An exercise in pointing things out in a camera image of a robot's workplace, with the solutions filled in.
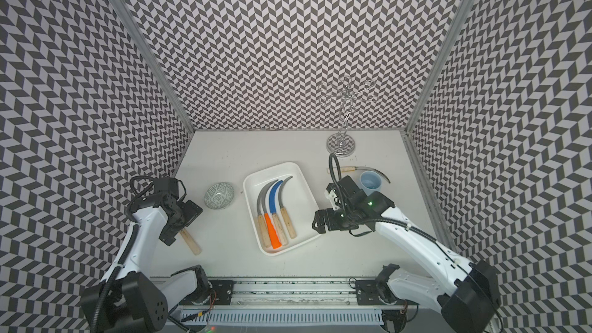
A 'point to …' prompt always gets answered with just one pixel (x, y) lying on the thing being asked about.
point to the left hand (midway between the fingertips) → (188, 225)
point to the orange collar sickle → (274, 239)
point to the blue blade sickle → (276, 218)
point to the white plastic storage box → (295, 198)
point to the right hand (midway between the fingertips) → (327, 229)
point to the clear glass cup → (219, 196)
